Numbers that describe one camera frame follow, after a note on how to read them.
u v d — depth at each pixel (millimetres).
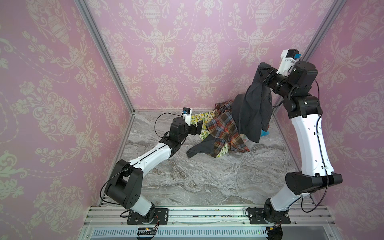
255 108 717
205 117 1163
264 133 1064
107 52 873
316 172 412
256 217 732
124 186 435
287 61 533
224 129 920
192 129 753
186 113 713
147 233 729
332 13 703
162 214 746
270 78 553
